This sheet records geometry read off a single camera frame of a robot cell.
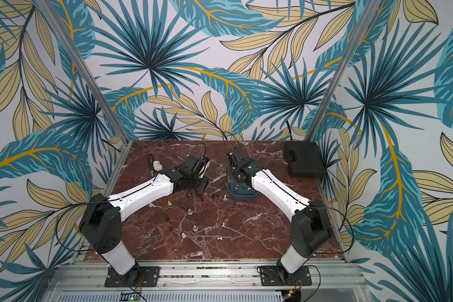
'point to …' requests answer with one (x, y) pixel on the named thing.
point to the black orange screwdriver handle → (150, 165)
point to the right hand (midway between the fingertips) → (234, 173)
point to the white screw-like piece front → (220, 238)
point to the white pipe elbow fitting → (157, 166)
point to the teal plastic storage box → (242, 190)
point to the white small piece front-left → (184, 235)
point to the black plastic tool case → (304, 159)
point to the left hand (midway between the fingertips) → (203, 184)
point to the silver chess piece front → (195, 228)
